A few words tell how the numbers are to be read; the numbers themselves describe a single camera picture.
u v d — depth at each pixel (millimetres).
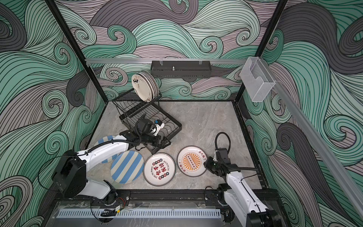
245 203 450
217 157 689
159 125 752
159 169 835
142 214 760
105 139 962
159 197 744
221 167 621
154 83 832
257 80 784
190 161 857
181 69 956
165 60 941
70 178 419
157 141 714
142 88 920
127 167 838
